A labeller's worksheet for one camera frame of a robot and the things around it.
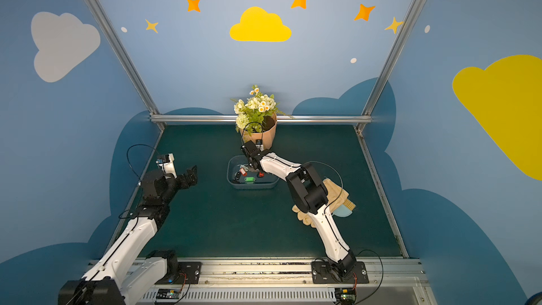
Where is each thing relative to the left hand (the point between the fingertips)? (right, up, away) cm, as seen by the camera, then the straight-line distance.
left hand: (184, 165), depth 83 cm
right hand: (+29, 0, +21) cm, 36 cm away
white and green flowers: (+26, +23, +6) cm, 35 cm away
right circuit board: (+61, -45, -10) cm, 77 cm away
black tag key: (+18, -7, +17) cm, 26 cm away
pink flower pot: (+31, +11, +13) cm, 35 cm away
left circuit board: (-1, -43, -11) cm, 45 cm away
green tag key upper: (+24, -8, +16) cm, 30 cm away
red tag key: (+20, -5, +18) cm, 28 cm away
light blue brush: (+67, -20, +7) cm, 71 cm away
